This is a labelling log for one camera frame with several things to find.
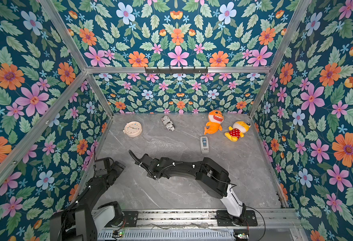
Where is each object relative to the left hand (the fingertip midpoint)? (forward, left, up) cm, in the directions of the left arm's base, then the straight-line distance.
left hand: (121, 167), depth 89 cm
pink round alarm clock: (+29, -3, 0) cm, 29 cm away
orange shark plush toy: (+30, -64, +5) cm, 71 cm away
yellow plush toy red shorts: (+21, -79, +3) cm, 81 cm away
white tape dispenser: (+11, -53, 0) cm, 54 cm away
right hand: (0, -22, +3) cm, 22 cm away
